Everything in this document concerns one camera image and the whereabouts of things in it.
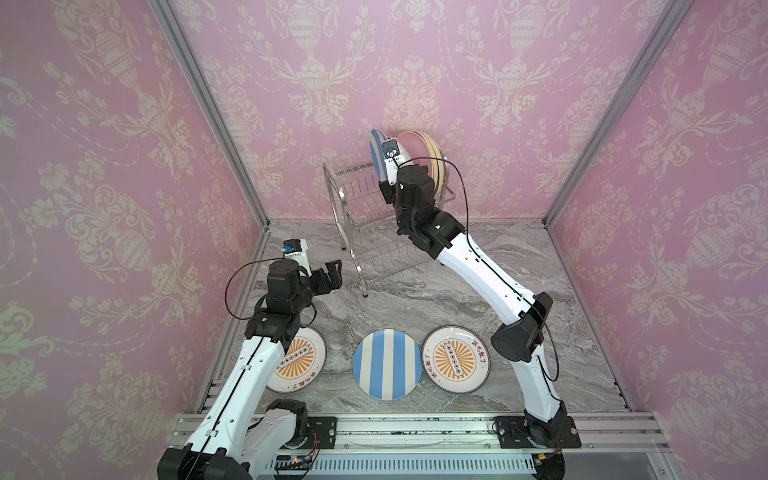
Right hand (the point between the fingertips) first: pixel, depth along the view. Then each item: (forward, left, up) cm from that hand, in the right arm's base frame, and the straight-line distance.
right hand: (404, 161), depth 72 cm
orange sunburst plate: (-31, +31, -44) cm, 63 cm away
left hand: (-15, +20, -20) cm, 32 cm away
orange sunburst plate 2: (-32, -13, -45) cm, 57 cm away
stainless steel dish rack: (-1, +10, -20) cm, 22 cm away
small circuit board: (-54, +31, -48) cm, 78 cm away
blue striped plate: (-32, +6, -45) cm, 56 cm away
